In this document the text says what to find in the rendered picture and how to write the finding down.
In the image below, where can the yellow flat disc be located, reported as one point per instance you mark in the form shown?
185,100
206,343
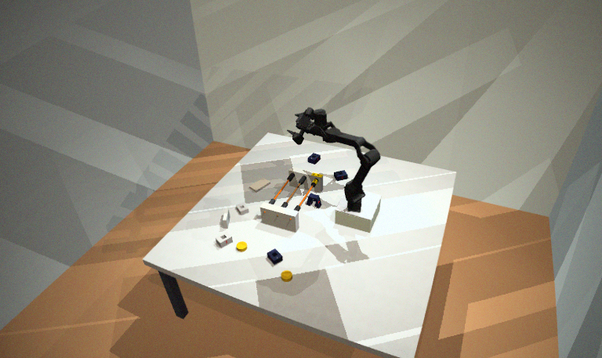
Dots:
242,246
286,275

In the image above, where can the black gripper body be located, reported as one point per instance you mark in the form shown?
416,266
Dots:
298,137

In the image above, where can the tan flat block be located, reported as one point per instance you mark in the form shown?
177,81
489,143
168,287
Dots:
259,185

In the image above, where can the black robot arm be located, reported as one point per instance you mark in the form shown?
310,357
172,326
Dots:
354,189

